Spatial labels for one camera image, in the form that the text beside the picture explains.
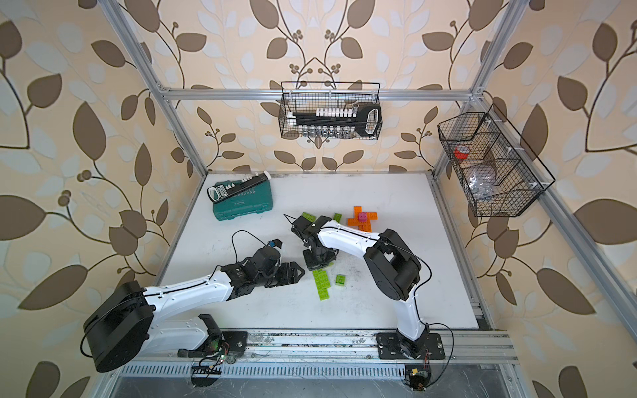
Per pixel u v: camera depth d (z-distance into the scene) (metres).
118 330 0.42
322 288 0.85
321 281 0.86
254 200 1.06
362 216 1.02
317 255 0.76
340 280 0.87
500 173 0.73
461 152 0.81
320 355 0.74
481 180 0.72
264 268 0.66
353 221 1.02
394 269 0.49
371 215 1.03
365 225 1.02
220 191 1.05
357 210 1.05
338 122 0.84
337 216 1.05
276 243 0.80
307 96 0.91
